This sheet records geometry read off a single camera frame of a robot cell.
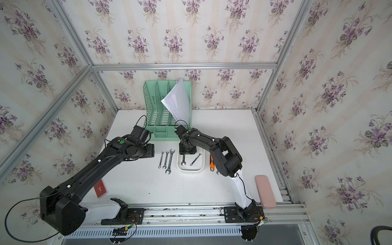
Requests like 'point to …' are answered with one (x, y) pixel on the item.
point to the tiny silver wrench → (191, 164)
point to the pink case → (267, 198)
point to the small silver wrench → (165, 166)
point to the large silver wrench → (171, 152)
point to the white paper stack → (178, 101)
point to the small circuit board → (121, 231)
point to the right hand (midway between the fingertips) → (186, 153)
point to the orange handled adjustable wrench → (212, 164)
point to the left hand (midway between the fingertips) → (151, 152)
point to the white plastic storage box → (194, 162)
